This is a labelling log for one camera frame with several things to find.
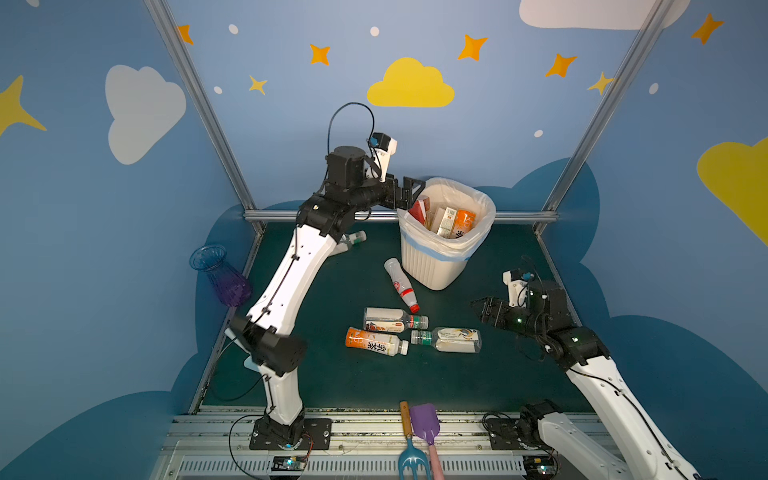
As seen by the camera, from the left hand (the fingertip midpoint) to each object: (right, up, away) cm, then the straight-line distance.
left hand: (408, 177), depth 68 cm
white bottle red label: (0, -28, +32) cm, 42 cm away
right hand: (+20, -30, +8) cm, 37 cm away
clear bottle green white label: (-21, -12, +47) cm, 52 cm away
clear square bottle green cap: (+17, -43, +17) cm, 49 cm away
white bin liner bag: (+15, +3, +30) cm, 34 cm away
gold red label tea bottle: (+5, -4, +18) cm, 19 cm away
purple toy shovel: (+5, -62, +8) cm, 63 cm away
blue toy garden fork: (+1, -66, +2) cm, 66 cm away
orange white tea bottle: (+20, -7, +25) cm, 32 cm away
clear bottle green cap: (+14, -8, +24) cm, 29 cm away
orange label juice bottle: (-7, -44, +18) cm, 48 cm away
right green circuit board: (+33, -69, +3) cm, 77 cm away
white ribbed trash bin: (+8, -22, +24) cm, 33 cm away
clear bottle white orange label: (-3, -38, +21) cm, 43 cm away
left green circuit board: (-29, -69, +3) cm, 75 cm away
